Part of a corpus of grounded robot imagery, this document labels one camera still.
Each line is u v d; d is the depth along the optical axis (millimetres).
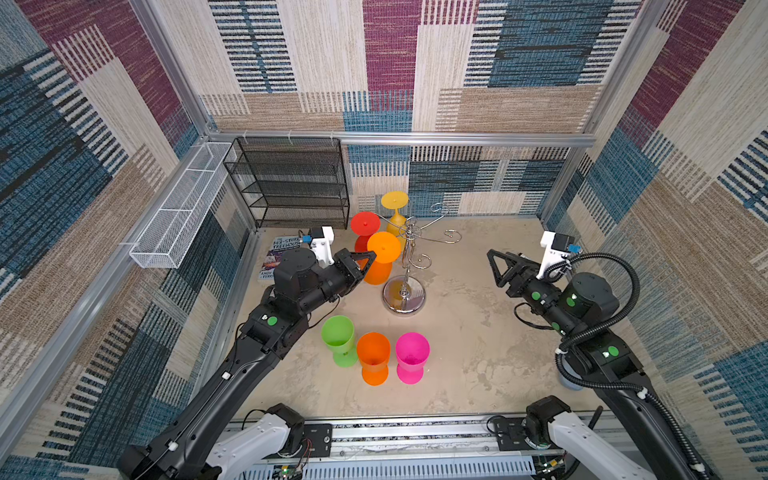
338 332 780
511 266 564
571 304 472
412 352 790
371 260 650
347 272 559
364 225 759
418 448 729
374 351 746
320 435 745
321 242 607
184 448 379
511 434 732
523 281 550
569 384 469
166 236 715
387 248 662
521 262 630
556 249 545
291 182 1116
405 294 967
